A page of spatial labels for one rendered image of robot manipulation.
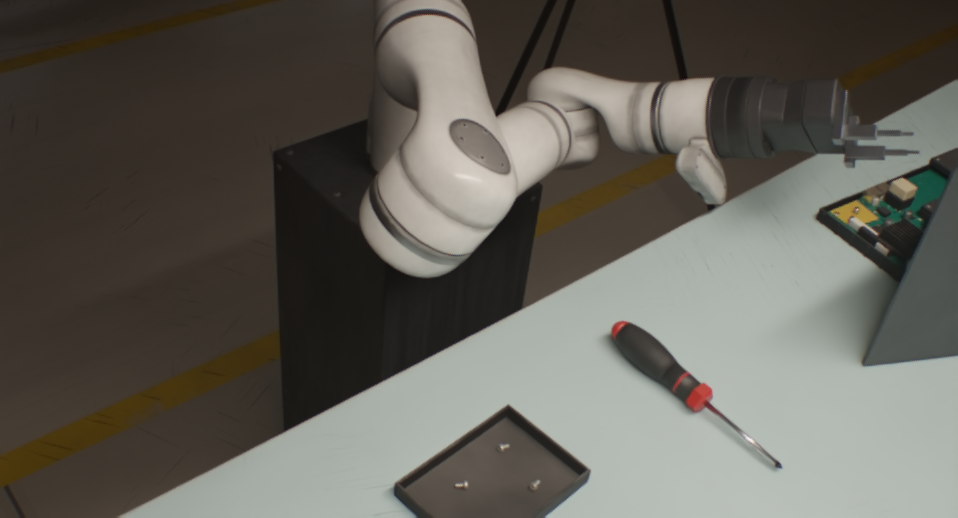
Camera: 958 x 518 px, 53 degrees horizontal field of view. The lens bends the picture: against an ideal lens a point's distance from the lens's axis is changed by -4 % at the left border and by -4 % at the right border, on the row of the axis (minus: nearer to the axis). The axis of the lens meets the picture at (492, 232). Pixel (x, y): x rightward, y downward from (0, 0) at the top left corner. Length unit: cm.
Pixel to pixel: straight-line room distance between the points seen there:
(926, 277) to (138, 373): 169
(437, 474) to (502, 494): 5
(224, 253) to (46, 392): 56
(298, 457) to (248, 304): 160
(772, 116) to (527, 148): 22
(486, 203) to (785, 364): 30
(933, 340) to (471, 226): 41
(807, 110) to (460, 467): 43
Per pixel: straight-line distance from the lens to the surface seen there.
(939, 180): 114
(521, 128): 86
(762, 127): 90
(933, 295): 84
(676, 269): 89
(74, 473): 202
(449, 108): 73
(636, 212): 269
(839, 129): 88
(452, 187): 68
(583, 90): 97
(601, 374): 78
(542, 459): 71
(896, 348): 87
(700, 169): 90
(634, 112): 95
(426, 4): 88
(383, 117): 115
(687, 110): 92
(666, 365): 77
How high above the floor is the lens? 155
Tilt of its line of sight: 38 degrees down
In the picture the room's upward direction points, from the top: 8 degrees clockwise
